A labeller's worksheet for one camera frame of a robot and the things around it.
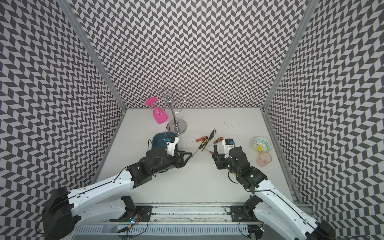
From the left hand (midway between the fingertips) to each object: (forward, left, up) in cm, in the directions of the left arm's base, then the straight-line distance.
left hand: (188, 155), depth 74 cm
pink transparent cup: (+5, -44, -16) cm, 47 cm away
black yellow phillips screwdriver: (+17, -8, -15) cm, 24 cm away
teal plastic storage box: (+16, +20, -10) cm, 27 cm away
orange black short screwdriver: (+20, -19, -16) cm, 32 cm away
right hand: (0, -13, -5) cm, 14 cm away
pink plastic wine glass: (+32, +21, -5) cm, 39 cm away
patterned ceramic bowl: (+16, -46, -16) cm, 51 cm away
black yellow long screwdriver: (+21, -13, -16) cm, 30 cm away
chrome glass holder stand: (+28, +8, +13) cm, 32 cm away
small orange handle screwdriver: (+19, -4, -16) cm, 26 cm away
